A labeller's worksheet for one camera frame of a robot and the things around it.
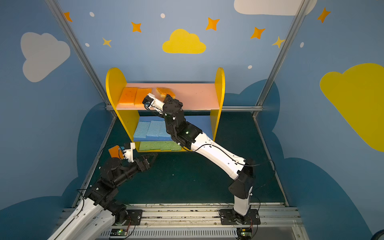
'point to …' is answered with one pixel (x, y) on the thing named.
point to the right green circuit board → (243, 233)
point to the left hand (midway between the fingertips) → (152, 153)
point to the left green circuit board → (118, 232)
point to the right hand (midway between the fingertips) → (173, 93)
